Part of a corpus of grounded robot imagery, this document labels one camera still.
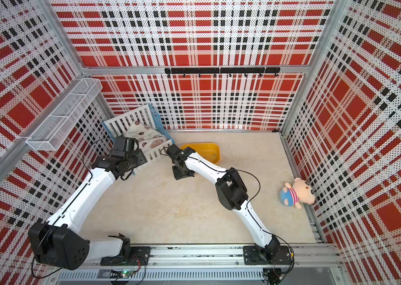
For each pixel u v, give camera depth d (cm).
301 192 84
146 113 111
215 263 73
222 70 88
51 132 69
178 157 69
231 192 58
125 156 61
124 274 69
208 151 113
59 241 39
